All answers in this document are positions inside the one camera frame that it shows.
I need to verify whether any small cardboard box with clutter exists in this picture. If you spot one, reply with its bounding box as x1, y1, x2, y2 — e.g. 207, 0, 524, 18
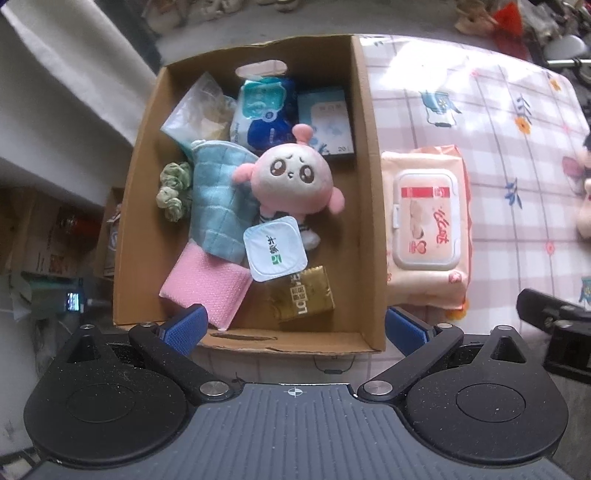
95, 187, 125, 278

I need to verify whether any black cable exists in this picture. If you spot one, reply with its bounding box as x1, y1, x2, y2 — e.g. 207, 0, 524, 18
314, 355, 356, 376

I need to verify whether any red plastic bag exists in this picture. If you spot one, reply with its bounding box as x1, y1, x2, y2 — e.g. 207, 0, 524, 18
492, 0, 525, 28

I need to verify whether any pink wet wipes pack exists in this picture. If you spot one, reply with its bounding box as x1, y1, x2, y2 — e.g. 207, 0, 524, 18
381, 144, 474, 311

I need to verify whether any pink sponge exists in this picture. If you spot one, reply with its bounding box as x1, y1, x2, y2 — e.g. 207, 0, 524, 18
159, 244, 254, 330

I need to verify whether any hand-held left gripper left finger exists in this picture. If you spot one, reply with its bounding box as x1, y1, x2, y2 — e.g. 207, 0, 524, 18
65, 303, 235, 403

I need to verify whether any white teal cotton swab bag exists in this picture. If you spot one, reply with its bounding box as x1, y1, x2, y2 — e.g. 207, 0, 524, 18
160, 72, 238, 155

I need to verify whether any blue plastic soft pack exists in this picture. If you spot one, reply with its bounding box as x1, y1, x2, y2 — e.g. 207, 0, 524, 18
229, 76, 298, 153

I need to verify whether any blue white carton box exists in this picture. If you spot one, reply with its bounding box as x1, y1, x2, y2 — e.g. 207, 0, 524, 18
297, 89, 356, 160

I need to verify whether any green white knotted cloth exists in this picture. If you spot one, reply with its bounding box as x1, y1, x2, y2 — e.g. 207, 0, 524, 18
156, 161, 195, 223

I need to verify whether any black-haired doll in red dress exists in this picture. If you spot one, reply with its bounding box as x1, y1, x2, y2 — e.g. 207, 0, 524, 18
561, 134, 591, 241

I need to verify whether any teal towel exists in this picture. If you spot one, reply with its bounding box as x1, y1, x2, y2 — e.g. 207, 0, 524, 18
189, 140, 262, 266

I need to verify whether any gold foil packet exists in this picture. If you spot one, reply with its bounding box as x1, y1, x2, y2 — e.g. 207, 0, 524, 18
268, 265, 336, 324

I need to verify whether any pink plush toy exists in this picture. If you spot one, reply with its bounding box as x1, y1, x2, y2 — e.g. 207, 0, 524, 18
232, 123, 346, 250

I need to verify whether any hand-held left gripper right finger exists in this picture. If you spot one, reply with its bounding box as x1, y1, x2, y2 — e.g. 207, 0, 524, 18
358, 305, 527, 403

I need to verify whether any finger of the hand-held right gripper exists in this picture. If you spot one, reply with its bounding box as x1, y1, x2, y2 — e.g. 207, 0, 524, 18
516, 288, 591, 333

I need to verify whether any white curtain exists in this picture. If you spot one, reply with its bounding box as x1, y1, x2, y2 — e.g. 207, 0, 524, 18
0, 9, 158, 204

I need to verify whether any brown cardboard box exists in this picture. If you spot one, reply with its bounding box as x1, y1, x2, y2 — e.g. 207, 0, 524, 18
112, 34, 389, 354

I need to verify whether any white plastic cup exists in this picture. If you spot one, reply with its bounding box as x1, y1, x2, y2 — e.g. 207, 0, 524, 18
243, 215, 308, 283

